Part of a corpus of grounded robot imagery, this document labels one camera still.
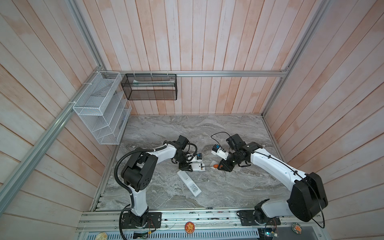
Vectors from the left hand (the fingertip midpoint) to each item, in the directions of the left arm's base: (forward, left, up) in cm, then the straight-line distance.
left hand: (189, 166), depth 92 cm
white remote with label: (-11, 0, +1) cm, 11 cm away
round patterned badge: (-32, -52, 0) cm, 61 cm away
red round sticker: (-32, 0, 0) cm, 32 cm away
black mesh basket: (+50, +28, +24) cm, 62 cm away
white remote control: (0, -5, +2) cm, 5 cm away
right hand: (-3, -17, +9) cm, 19 cm away
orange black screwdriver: (-3, -14, +8) cm, 17 cm away
